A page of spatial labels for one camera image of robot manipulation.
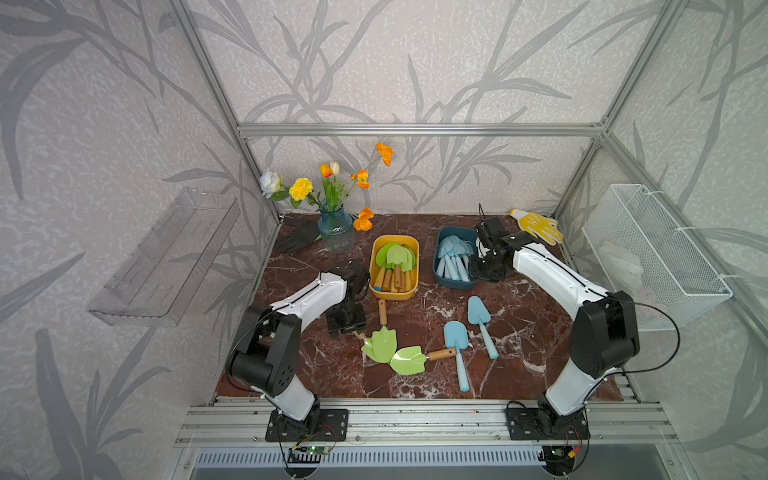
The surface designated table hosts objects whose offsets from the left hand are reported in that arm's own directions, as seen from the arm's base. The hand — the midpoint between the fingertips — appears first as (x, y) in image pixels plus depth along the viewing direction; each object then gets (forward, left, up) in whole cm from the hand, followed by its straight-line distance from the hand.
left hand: (355, 333), depth 86 cm
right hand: (+16, -35, +9) cm, 39 cm away
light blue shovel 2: (0, -30, -3) cm, 30 cm away
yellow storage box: (+33, -4, +2) cm, 33 cm away
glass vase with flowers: (+40, +10, +16) cm, 45 cm away
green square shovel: (+26, -14, +1) cm, 29 cm away
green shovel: (-1, -8, -3) cm, 9 cm away
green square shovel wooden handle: (-7, -16, -4) cm, 18 cm away
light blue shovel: (+8, -38, -3) cm, 39 cm away
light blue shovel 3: (+30, -35, +2) cm, 46 cm away
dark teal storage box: (+28, -31, +3) cm, 42 cm away
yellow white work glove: (+44, -68, -2) cm, 82 cm away
